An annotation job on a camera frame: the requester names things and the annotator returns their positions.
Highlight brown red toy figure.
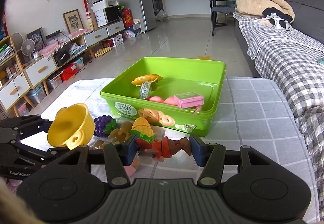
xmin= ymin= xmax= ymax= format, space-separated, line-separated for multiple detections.
xmin=136 ymin=136 xmax=192 ymax=162

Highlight yellow toy pot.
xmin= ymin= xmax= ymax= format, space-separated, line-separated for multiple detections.
xmin=47 ymin=103 xmax=95 ymax=150

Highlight beige toy octopus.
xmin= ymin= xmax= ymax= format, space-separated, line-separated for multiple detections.
xmin=92 ymin=121 xmax=133 ymax=149

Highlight purple toy grapes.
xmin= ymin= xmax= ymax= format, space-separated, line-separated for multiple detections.
xmin=94 ymin=115 xmax=117 ymax=138

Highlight yellow toy corn cob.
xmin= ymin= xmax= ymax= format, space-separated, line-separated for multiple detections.
xmin=130 ymin=117 xmax=155 ymax=143

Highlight pink toy cash register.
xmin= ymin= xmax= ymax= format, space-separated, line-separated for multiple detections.
xmin=174 ymin=92 xmax=204 ymax=109

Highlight pink toy egg shapes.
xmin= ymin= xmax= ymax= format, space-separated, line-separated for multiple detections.
xmin=146 ymin=96 xmax=177 ymax=106

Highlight clear plastic toy piece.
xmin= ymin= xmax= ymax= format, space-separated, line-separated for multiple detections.
xmin=139 ymin=81 xmax=151 ymax=99

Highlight green plastic storage box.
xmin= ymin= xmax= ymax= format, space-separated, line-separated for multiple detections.
xmin=100 ymin=57 xmax=226 ymax=137

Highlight wooden tv cabinet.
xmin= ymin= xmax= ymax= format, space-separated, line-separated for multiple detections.
xmin=1 ymin=19 xmax=125 ymax=114

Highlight small white desk fan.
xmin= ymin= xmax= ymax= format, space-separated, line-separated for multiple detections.
xmin=21 ymin=39 xmax=36 ymax=60

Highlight dark framed picture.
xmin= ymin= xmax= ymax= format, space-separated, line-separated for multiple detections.
xmin=26 ymin=28 xmax=47 ymax=51

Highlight grey checkered sofa cover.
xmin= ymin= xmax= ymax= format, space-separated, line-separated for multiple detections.
xmin=233 ymin=12 xmax=323 ymax=220

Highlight grey sectional sofa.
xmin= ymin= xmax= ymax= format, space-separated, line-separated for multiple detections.
xmin=234 ymin=0 xmax=323 ymax=78

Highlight red gift box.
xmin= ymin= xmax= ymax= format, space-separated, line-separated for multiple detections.
xmin=122 ymin=8 xmax=133 ymax=27

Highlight white microwave oven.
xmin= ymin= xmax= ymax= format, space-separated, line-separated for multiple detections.
xmin=94 ymin=5 xmax=123 ymax=27

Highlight framed cartoon picture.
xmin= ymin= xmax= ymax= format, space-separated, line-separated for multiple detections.
xmin=63 ymin=9 xmax=83 ymax=33

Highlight teal patterned cushion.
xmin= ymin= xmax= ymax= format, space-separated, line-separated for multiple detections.
xmin=317 ymin=58 xmax=324 ymax=64

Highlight black white clothing item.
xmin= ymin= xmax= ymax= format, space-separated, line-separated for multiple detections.
xmin=262 ymin=7 xmax=293 ymax=31

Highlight white printer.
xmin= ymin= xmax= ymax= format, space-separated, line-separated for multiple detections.
xmin=91 ymin=0 xmax=119 ymax=13

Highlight beige folded blanket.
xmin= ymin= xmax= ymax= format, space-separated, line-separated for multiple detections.
xmin=235 ymin=0 xmax=295 ymax=22

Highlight grey office chair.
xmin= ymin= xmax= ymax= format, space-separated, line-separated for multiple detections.
xmin=209 ymin=0 xmax=236 ymax=35

